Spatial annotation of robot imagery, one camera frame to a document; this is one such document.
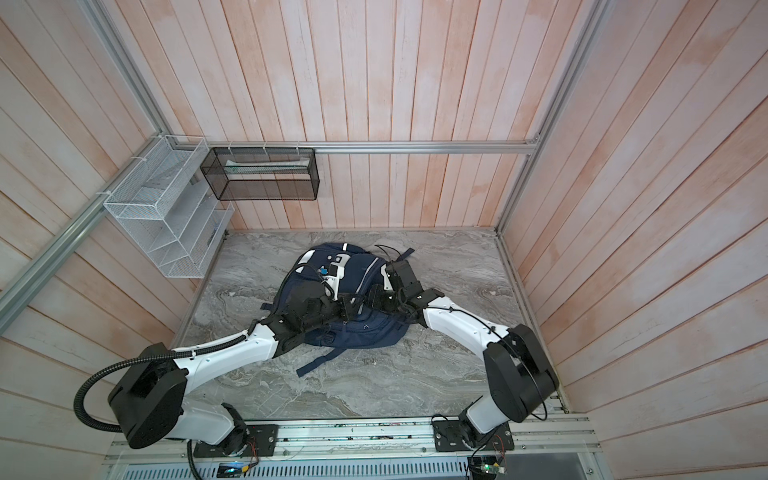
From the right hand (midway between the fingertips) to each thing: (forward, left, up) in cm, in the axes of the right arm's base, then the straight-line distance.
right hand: (364, 299), depth 86 cm
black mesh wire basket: (+43, +39, +13) cm, 60 cm away
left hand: (-4, -1, +5) cm, 6 cm away
